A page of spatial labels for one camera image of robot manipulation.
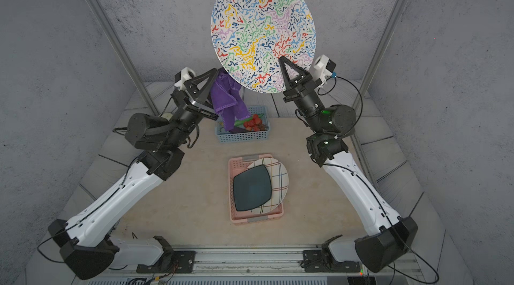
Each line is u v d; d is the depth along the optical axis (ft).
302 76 1.53
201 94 1.35
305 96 1.44
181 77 1.58
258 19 1.44
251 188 3.05
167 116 3.86
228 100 1.44
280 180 2.79
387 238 1.22
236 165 3.15
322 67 1.60
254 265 2.39
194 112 1.44
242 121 3.84
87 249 1.29
